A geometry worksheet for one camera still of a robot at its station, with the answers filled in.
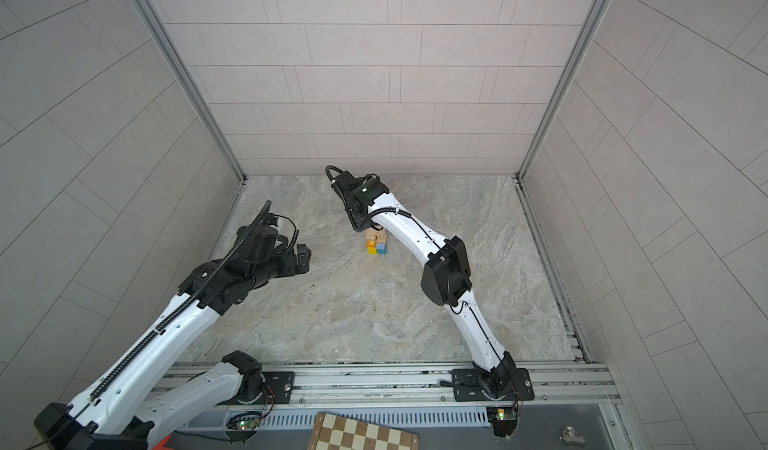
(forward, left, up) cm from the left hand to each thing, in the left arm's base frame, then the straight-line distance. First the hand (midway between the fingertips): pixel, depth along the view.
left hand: (304, 251), depth 74 cm
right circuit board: (-33, -48, -18) cm, 61 cm away
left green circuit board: (-34, +9, -14) cm, 38 cm away
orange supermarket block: (+10, -15, -16) cm, 24 cm away
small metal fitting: (-36, -61, -15) cm, 73 cm away
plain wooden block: (+11, -18, -11) cm, 24 cm away
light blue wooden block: (+9, -18, -15) cm, 25 cm away
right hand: (+15, -14, -8) cm, 22 cm away
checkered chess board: (-36, -10, -15) cm, 40 cm away
